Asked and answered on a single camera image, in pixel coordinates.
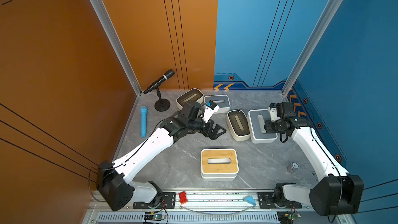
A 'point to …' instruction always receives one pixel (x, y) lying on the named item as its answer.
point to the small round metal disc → (295, 165)
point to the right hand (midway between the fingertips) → (270, 125)
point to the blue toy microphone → (143, 110)
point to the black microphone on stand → (161, 104)
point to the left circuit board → (154, 215)
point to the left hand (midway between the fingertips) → (220, 124)
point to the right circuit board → (286, 216)
